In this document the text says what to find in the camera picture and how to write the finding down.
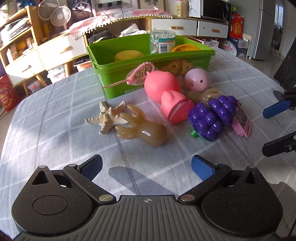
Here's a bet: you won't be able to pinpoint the pink rubber duck toy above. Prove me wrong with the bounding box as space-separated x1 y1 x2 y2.
101 61 195 125

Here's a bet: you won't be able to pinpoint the orange toy pumpkin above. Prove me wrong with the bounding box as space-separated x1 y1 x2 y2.
171 44 201 53

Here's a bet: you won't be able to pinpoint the pink card pack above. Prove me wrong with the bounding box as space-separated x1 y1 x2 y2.
232 102 251 138

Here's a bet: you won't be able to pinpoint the purple toy grapes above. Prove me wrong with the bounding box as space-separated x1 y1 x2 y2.
188 95 238 141

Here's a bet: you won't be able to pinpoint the grey checked tablecloth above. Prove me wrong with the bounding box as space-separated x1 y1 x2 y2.
1 49 295 237

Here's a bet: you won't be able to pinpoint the silver refrigerator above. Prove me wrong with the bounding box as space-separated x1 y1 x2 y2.
243 0 275 60

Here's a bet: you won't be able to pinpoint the beige starfish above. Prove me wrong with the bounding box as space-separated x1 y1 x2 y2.
85 101 128 135

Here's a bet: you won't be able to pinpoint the pink egg capsule toy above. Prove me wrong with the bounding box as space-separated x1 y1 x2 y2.
184 68 210 93

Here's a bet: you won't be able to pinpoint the black microwave oven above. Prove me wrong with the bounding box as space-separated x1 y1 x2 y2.
188 0 232 22

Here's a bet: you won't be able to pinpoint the red gift bag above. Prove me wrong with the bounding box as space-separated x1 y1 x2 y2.
0 75 18 112

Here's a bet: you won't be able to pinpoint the white drawer cabinet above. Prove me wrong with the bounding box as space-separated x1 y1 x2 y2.
152 19 228 38

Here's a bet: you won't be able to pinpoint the green plastic bin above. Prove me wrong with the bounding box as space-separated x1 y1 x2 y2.
87 34 215 86

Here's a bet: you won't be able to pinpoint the yellow plastic bowl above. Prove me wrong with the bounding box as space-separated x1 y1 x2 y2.
114 50 144 62

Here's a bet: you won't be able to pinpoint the clear cotton swab jar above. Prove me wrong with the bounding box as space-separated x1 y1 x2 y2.
149 30 176 54

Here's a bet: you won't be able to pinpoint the framed cartoon picture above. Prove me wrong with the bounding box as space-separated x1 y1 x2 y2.
137 0 166 10

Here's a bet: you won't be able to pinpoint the white desk fan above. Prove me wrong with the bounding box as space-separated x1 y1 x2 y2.
38 0 71 27

